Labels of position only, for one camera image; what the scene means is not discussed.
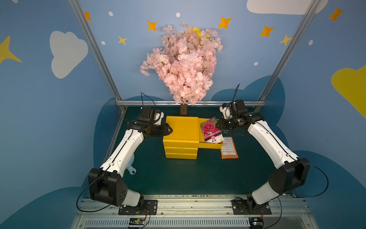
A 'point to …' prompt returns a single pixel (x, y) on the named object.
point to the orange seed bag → (228, 150)
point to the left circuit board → (137, 221)
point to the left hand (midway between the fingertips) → (169, 129)
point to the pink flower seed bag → (211, 133)
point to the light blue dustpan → (132, 170)
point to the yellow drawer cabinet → (183, 142)
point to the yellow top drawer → (202, 143)
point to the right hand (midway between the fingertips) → (219, 124)
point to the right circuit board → (256, 223)
